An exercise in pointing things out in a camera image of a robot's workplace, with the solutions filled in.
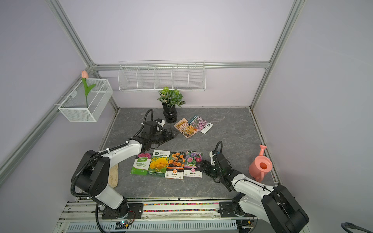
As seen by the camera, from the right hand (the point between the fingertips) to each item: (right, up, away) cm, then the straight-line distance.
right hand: (198, 165), depth 85 cm
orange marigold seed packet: (-14, -1, +4) cm, 14 cm away
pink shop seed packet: (-8, +21, +23) cm, 32 cm away
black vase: (-20, +33, +20) cm, 43 cm away
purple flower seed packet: (+3, +24, +24) cm, 34 cm away
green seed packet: (-35, 0, +4) cm, 35 cm away
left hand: (-14, +18, +3) cm, 23 cm away
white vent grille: (+4, -25, -15) cm, 29 cm away
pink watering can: (+33, +3, -8) cm, 34 cm away
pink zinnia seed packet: (-4, +2, +7) cm, 8 cm away
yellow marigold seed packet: (-25, 0, +6) cm, 26 cm away
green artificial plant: (-18, +42, +8) cm, 46 cm away
